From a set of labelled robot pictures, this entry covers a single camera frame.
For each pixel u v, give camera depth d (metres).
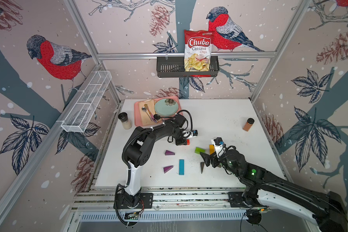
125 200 0.68
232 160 0.55
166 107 1.14
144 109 1.14
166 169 0.82
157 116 1.09
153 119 1.07
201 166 0.83
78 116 0.71
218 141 0.64
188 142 0.95
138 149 0.52
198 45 0.83
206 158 0.66
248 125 0.96
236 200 0.73
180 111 0.84
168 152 0.90
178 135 0.81
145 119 1.07
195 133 0.84
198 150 0.91
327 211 0.42
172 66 0.95
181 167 0.86
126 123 1.00
